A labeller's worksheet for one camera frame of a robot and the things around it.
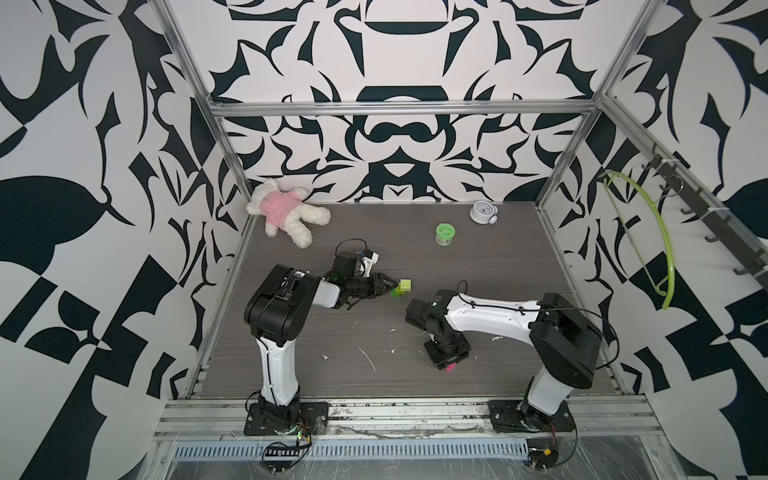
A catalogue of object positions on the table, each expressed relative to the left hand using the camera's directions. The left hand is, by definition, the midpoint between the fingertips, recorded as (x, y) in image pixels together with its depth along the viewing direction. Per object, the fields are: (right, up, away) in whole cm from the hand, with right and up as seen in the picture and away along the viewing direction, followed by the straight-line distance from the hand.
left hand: (390, 284), depth 97 cm
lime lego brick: (+4, 0, -5) cm, 7 cm away
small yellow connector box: (+35, -37, -26) cm, 57 cm away
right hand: (+14, -19, -15) cm, 28 cm away
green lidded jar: (+19, +16, +8) cm, 26 cm away
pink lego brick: (+15, -20, -16) cm, 30 cm away
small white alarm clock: (+36, +24, +17) cm, 46 cm away
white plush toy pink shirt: (-36, +25, +8) cm, 45 cm away
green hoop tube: (+61, +12, -30) cm, 69 cm away
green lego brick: (+1, -2, -3) cm, 4 cm away
